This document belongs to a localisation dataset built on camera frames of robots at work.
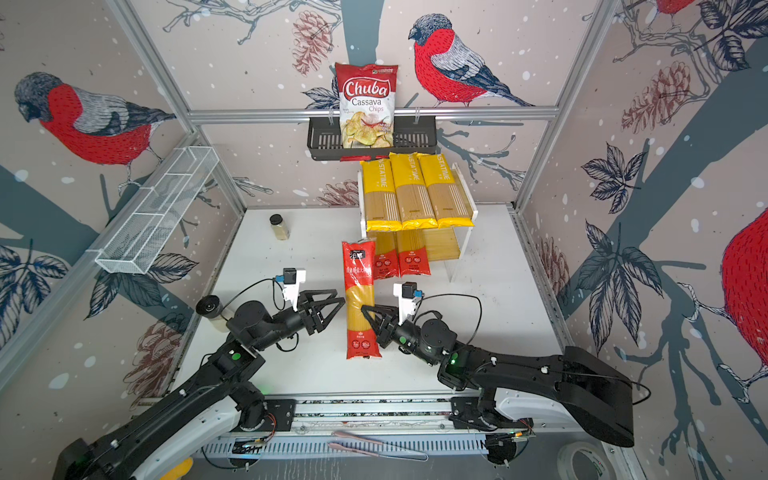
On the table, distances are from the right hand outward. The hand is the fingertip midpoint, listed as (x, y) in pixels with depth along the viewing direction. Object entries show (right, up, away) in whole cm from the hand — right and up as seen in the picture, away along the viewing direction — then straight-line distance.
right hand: (357, 317), depth 68 cm
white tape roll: (+46, -31, -3) cm, 56 cm away
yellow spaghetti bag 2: (+14, +27, +5) cm, 30 cm away
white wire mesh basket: (-54, +20, +5) cm, 58 cm away
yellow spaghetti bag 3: (+22, +27, +5) cm, 35 cm away
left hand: (-4, +4, -1) cm, 6 cm away
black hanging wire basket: (+14, +52, +27) cm, 60 cm away
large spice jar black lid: (-43, -1, +13) cm, 45 cm away
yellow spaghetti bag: (+6, +26, +5) cm, 27 cm away
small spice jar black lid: (-34, +24, +36) cm, 55 cm away
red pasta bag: (+1, +10, 0) cm, 10 cm away
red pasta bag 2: (+6, +11, +14) cm, 19 cm away
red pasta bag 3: (+14, +14, +16) cm, 25 cm away
